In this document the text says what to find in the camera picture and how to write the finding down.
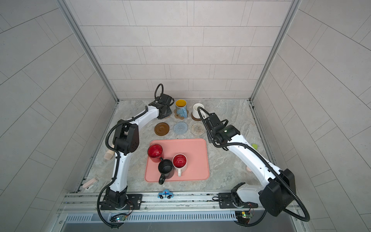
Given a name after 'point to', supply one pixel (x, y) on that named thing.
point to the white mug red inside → (179, 162)
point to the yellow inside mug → (181, 108)
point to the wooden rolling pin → (109, 154)
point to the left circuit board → (121, 218)
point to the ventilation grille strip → (160, 216)
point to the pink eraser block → (90, 182)
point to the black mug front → (165, 166)
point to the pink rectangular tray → (196, 151)
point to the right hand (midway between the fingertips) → (213, 134)
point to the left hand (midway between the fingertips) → (170, 109)
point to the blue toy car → (165, 194)
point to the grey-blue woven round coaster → (180, 128)
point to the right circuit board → (243, 216)
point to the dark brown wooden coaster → (162, 128)
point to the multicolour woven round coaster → (198, 129)
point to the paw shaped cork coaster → (177, 116)
